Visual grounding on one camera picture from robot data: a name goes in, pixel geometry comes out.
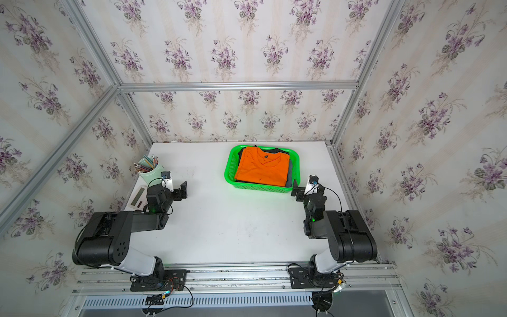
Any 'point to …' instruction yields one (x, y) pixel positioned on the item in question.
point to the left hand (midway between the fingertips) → (179, 182)
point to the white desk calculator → (138, 199)
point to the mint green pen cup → (154, 174)
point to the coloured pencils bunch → (149, 164)
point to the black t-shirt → (273, 150)
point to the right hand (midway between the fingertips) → (308, 180)
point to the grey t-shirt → (290, 175)
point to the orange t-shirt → (259, 166)
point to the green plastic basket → (230, 166)
